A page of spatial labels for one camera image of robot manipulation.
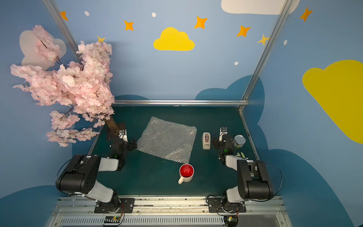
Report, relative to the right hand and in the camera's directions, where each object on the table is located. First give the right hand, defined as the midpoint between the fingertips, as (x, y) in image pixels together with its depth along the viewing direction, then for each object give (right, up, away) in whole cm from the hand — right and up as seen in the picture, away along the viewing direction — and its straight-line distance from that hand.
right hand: (223, 136), depth 95 cm
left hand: (-66, 0, -1) cm, 66 cm away
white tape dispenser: (-11, -3, +3) cm, 12 cm away
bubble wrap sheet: (-39, -4, +6) cm, 39 cm away
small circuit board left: (-65, -42, -22) cm, 80 cm away
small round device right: (-2, -43, -22) cm, 48 cm away
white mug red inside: (-26, -22, -9) cm, 35 cm away
